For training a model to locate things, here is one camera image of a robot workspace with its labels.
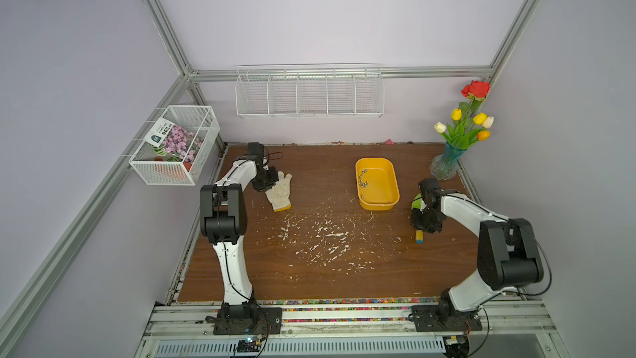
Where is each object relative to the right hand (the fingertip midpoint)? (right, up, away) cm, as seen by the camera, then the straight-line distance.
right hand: (417, 225), depth 92 cm
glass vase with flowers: (+19, +37, +1) cm, 41 cm away
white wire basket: (-88, +22, -18) cm, 92 cm away
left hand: (-55, +16, +9) cm, 58 cm away
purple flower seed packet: (-81, +30, -18) cm, 88 cm away
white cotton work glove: (-54, +10, +9) cm, 56 cm away
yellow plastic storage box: (-12, +13, +13) cm, 22 cm away
